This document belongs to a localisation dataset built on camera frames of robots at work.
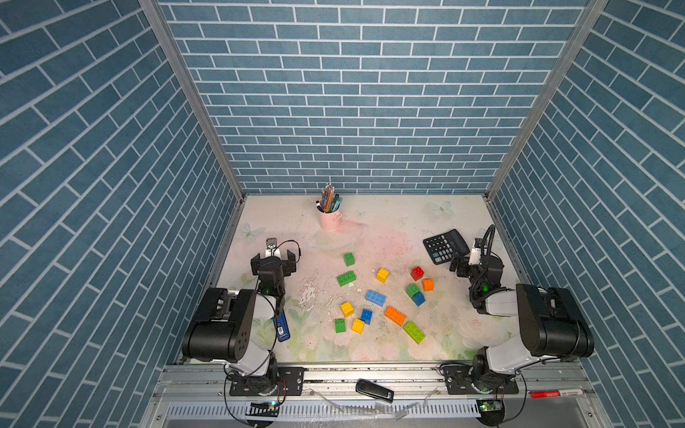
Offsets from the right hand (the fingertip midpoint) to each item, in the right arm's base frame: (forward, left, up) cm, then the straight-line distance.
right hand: (470, 254), depth 95 cm
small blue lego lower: (-24, +36, -3) cm, 43 cm away
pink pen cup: (+11, +52, 0) cm, 54 cm away
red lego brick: (-7, +19, -3) cm, 21 cm away
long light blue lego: (-17, +33, -5) cm, 38 cm away
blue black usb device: (-30, +62, -3) cm, 68 cm away
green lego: (-14, +21, -3) cm, 26 cm away
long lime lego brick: (-27, +21, -5) cm, 35 cm away
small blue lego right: (-16, +19, -5) cm, 25 cm away
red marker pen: (-40, -16, -6) cm, 44 cm away
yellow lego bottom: (-27, +38, -5) cm, 47 cm away
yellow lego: (-10, +31, -2) cm, 33 cm away
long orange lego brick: (-23, +27, -5) cm, 35 cm away
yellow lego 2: (-23, +42, -3) cm, 48 cm away
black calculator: (+5, +7, -4) cm, 10 cm away
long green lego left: (-11, +44, -5) cm, 45 cm away
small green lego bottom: (-27, +44, -4) cm, 52 cm away
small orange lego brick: (-11, +15, -4) cm, 19 cm away
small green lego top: (-4, +44, -3) cm, 44 cm away
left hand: (-6, +68, +2) cm, 68 cm away
